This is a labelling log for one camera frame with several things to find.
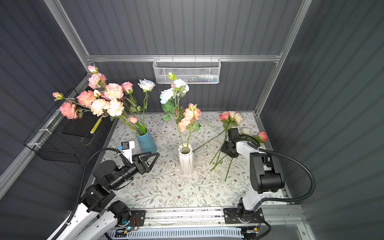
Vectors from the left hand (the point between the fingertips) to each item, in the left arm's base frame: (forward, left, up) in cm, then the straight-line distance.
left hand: (155, 154), depth 65 cm
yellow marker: (+20, +32, 0) cm, 38 cm away
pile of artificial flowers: (+43, -47, -25) cm, 69 cm away
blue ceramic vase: (+16, +10, -13) cm, 23 cm away
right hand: (+15, -39, -26) cm, 49 cm away
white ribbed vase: (+2, -13, -7) cm, 15 cm away
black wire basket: (+11, +46, +1) cm, 47 cm away
